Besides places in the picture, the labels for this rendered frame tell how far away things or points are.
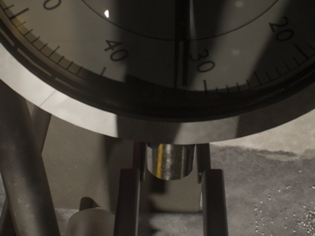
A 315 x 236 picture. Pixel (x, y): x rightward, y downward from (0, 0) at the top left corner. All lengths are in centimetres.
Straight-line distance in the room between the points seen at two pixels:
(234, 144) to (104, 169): 23
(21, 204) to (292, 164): 66
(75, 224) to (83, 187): 34
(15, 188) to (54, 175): 60
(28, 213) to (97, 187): 61
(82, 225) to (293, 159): 44
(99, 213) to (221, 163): 34
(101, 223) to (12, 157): 29
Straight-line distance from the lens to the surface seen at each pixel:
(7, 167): 32
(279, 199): 98
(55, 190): 95
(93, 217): 59
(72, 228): 60
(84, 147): 86
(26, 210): 32
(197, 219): 100
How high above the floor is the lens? 62
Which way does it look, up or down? 49 degrees down
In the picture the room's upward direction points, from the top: 178 degrees counter-clockwise
